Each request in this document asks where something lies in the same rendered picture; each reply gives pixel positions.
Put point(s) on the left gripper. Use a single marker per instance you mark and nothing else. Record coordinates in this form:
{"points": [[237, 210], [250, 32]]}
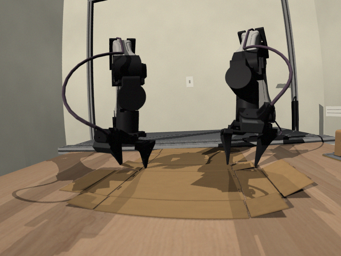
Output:
{"points": [[269, 134]]}

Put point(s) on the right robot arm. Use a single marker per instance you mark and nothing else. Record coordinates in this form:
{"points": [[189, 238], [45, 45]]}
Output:
{"points": [[129, 74]]}

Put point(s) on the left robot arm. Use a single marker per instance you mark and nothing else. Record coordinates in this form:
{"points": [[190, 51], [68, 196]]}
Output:
{"points": [[247, 79]]}

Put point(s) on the brown cardboard box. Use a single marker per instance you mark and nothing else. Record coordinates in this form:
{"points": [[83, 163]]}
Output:
{"points": [[189, 183]]}

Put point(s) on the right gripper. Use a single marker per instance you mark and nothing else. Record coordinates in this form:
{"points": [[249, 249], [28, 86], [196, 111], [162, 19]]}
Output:
{"points": [[129, 122]]}

